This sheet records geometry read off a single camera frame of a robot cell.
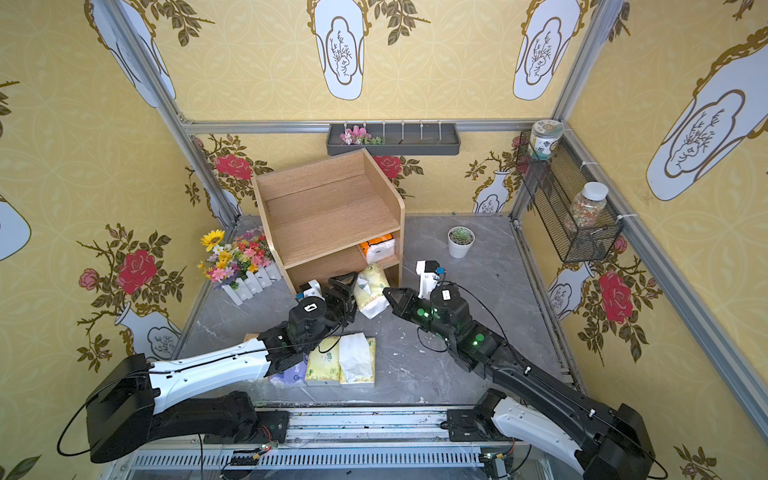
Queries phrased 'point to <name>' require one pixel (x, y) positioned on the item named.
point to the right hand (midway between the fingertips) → (387, 287)
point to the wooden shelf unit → (316, 215)
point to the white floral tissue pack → (357, 358)
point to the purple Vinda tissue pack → (293, 377)
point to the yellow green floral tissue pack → (323, 363)
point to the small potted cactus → (460, 240)
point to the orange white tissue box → (378, 249)
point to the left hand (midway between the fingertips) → (353, 279)
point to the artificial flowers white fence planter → (243, 267)
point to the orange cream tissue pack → (249, 336)
